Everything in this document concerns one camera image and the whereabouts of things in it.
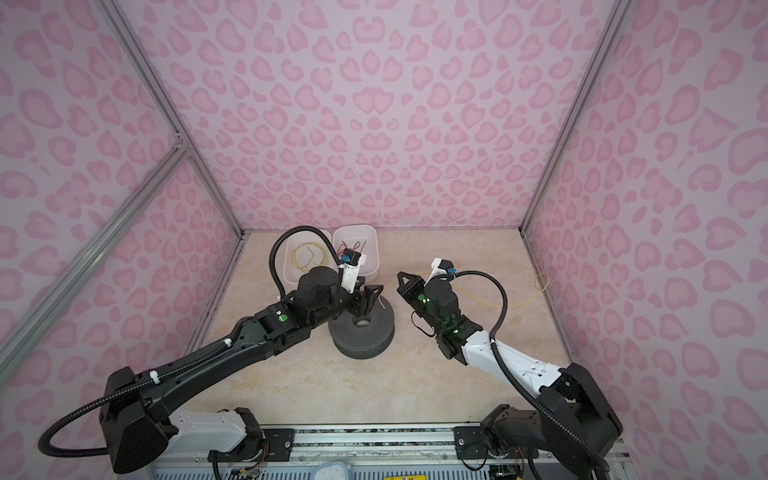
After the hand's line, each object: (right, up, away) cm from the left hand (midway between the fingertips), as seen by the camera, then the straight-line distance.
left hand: (376, 279), depth 73 cm
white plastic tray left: (-30, +7, +41) cm, 52 cm away
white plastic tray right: (-8, +12, +38) cm, 41 cm away
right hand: (+5, +2, +5) cm, 7 cm away
